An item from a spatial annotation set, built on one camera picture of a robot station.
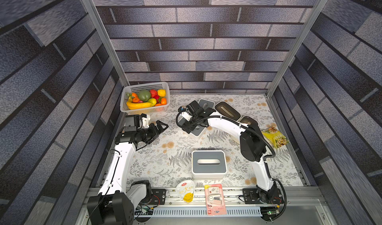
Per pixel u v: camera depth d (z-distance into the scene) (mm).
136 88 1138
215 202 710
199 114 708
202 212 701
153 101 1036
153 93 1124
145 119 740
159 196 739
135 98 1099
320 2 726
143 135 656
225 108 1035
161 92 1138
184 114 824
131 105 1012
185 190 682
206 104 1079
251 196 727
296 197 745
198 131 926
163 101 1088
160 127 698
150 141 698
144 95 1067
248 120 977
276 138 897
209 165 728
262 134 948
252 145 527
